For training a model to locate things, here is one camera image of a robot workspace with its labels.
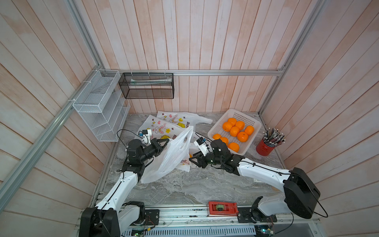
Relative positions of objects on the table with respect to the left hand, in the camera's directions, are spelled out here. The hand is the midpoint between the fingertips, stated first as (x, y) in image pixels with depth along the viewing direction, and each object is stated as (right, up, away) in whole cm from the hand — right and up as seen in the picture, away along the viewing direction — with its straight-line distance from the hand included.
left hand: (170, 141), depth 77 cm
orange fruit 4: (+43, +5, +25) cm, 50 cm away
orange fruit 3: (+38, +8, +27) cm, 48 cm away
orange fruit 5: (+53, +6, +24) cm, 58 cm away
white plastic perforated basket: (+42, -6, +20) cm, 47 cm away
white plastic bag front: (+3, -8, -1) cm, 9 cm away
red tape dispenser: (+24, -33, -5) cm, 41 cm away
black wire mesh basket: (-19, +38, +27) cm, 50 cm away
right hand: (+12, -9, +3) cm, 15 cm away
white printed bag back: (+8, +14, +38) cm, 41 cm away
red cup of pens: (+60, +1, +9) cm, 61 cm away
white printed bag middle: (-10, +6, +27) cm, 30 cm away
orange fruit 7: (+30, +1, +22) cm, 37 cm away
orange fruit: (+44, +12, +33) cm, 56 cm away
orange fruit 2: (+49, +9, +29) cm, 57 cm away
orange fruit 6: (+48, +1, +23) cm, 53 cm away
